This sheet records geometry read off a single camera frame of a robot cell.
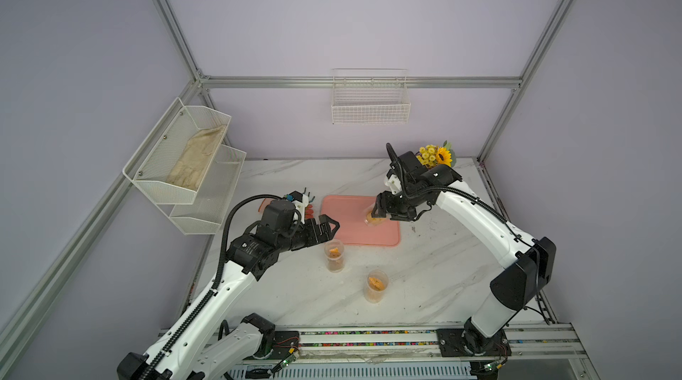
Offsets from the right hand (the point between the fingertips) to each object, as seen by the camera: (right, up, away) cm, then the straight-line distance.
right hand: (374, 217), depth 77 cm
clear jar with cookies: (0, -2, +4) cm, 4 cm away
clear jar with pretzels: (-13, -13, +9) cm, 20 cm away
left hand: (-14, -4, -4) cm, 15 cm away
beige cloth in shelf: (-54, +16, +1) cm, 57 cm away
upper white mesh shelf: (-60, +16, 0) cm, 62 cm away
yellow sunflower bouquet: (+21, +20, +11) cm, 31 cm away
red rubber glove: (-23, 0, +25) cm, 34 cm away
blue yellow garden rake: (-24, +6, +30) cm, 39 cm away
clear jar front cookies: (+1, -20, +1) cm, 20 cm away
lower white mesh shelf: (-49, 0, -2) cm, 50 cm away
